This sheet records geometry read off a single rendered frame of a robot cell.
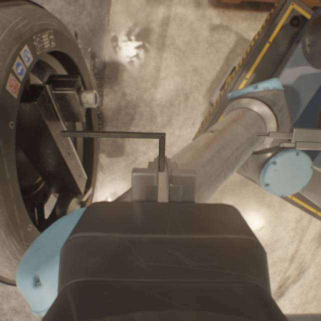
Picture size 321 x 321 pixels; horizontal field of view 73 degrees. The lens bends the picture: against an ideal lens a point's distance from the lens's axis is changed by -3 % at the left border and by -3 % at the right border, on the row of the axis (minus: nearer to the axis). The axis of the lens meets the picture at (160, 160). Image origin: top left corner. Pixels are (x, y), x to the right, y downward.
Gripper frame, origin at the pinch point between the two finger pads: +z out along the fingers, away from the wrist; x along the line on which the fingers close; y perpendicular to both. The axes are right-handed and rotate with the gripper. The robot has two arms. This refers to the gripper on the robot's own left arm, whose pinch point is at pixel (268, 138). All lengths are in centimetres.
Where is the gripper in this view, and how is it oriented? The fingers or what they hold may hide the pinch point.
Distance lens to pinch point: 17.8
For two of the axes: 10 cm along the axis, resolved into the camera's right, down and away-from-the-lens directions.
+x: 0.1, 2.9, -9.6
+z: -10.0, -0.2, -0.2
